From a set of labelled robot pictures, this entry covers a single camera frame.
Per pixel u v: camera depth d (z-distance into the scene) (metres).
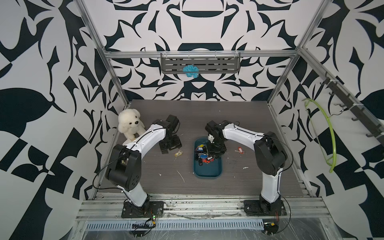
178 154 0.93
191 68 0.91
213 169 0.86
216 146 0.79
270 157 0.51
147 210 0.73
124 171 0.45
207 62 0.94
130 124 0.88
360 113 0.55
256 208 0.74
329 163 0.67
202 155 0.92
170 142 0.75
